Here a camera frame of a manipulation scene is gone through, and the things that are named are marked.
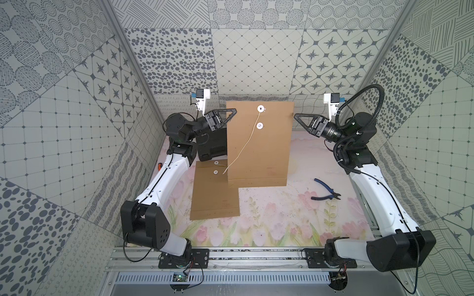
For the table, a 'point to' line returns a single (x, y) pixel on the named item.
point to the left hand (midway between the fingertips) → (242, 116)
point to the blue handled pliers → (329, 197)
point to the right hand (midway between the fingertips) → (293, 119)
